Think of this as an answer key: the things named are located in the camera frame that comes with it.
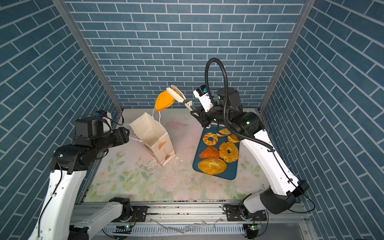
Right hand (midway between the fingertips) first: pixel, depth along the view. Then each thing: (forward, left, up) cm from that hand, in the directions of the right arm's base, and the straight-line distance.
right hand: (192, 108), depth 62 cm
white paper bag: (+9, +31, -30) cm, 44 cm away
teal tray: (-9, -22, -43) cm, 49 cm away
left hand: (-8, +30, -9) cm, 32 cm away
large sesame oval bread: (-8, -11, -38) cm, 40 cm away
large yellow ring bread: (-1, -20, -38) cm, 43 cm away
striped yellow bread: (+19, -19, -39) cm, 47 cm away
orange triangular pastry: (+2, -9, -38) cm, 39 cm away
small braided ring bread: (+16, -8, -40) cm, 44 cm away
